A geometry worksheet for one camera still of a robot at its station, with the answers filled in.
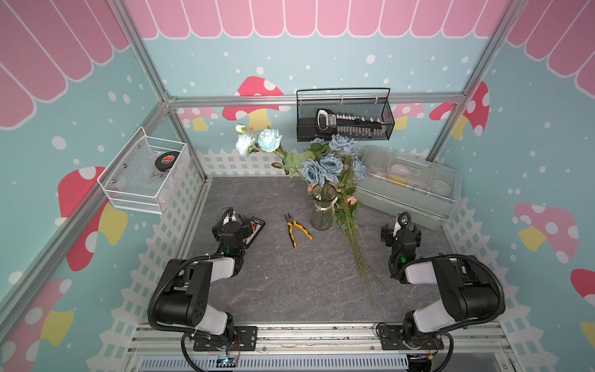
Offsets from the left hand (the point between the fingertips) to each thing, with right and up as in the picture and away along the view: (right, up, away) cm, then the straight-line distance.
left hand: (234, 222), depth 93 cm
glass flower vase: (+36, +10, -6) cm, 38 cm away
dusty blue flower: (+36, +20, -18) cm, 45 cm away
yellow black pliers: (+23, -3, +7) cm, 24 cm away
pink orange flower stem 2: (+51, -12, -1) cm, 53 cm away
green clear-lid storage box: (+66, +16, -1) cm, 68 cm away
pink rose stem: (+50, -9, +2) cm, 51 cm away
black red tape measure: (-19, +22, -14) cm, 33 cm away
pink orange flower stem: (+49, -2, +5) cm, 49 cm away
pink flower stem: (+46, +3, +7) cm, 47 cm away
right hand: (+67, -1, 0) cm, 67 cm away
